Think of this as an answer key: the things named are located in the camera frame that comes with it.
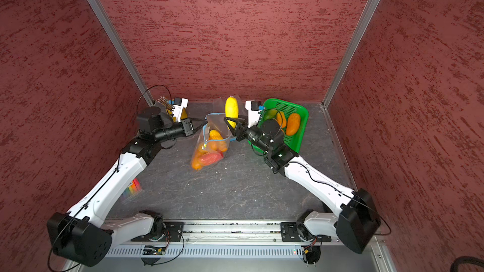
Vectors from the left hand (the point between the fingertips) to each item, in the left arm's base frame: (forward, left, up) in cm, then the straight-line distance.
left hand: (205, 125), depth 70 cm
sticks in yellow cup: (+28, +30, -15) cm, 44 cm away
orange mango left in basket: (+6, 0, -16) cm, 17 cm away
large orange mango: (-5, +8, -23) cm, 25 cm away
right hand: (0, -9, +2) cm, 9 cm away
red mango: (-4, +1, -20) cm, 20 cm away
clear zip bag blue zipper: (0, -1, -12) cm, 12 cm away
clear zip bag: (+39, +3, -30) cm, 49 cm away
